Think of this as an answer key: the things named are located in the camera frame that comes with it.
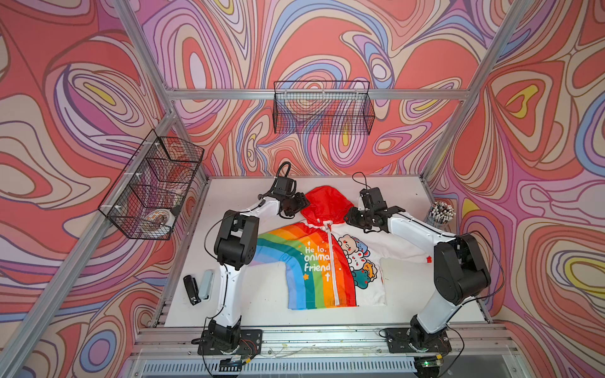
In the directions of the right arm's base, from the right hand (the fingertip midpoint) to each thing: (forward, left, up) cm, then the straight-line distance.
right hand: (347, 223), depth 93 cm
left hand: (+12, +15, -2) cm, 19 cm away
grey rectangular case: (-20, +54, -7) cm, 58 cm away
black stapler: (-22, +58, -5) cm, 62 cm away
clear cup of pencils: (-4, -32, +9) cm, 33 cm away
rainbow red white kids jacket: (-12, +8, -8) cm, 17 cm away
